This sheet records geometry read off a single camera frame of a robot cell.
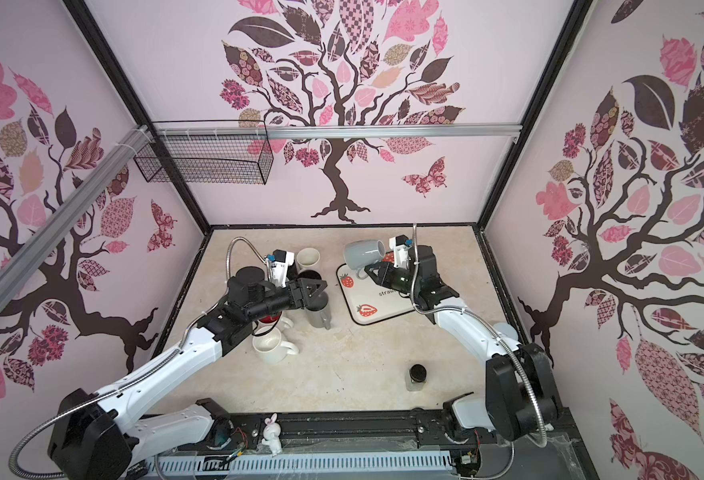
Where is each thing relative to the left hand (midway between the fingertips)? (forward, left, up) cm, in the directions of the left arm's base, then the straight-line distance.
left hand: (323, 290), depth 74 cm
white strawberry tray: (+10, -11, -22) cm, 27 cm away
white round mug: (-9, +15, -15) cm, 23 cm away
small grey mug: (+11, -9, +1) cm, 15 cm away
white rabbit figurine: (-29, +12, -20) cm, 37 cm away
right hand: (+9, -11, -1) cm, 14 cm away
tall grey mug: (+1, +3, -14) cm, 14 cm away
